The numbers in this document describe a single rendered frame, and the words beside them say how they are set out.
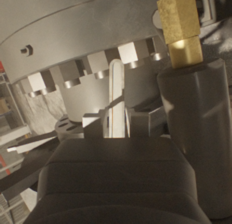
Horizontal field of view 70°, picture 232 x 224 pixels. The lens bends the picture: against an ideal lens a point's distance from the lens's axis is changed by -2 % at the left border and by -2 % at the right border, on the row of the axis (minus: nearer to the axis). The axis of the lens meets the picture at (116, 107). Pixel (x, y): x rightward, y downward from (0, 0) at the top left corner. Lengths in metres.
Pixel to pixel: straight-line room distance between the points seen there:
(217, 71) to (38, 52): 0.30
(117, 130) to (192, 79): 0.09
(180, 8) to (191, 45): 0.04
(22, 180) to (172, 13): 0.44
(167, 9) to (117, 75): 0.09
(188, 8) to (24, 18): 0.29
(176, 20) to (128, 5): 0.17
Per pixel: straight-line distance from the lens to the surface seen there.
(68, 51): 0.34
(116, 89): 0.16
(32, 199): 0.47
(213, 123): 0.21
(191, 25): 0.20
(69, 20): 0.34
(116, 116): 0.17
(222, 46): 1.01
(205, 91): 0.19
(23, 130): 8.01
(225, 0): 0.73
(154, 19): 0.23
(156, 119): 0.45
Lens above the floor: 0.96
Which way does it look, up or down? 34 degrees down
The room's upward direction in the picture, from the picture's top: 117 degrees counter-clockwise
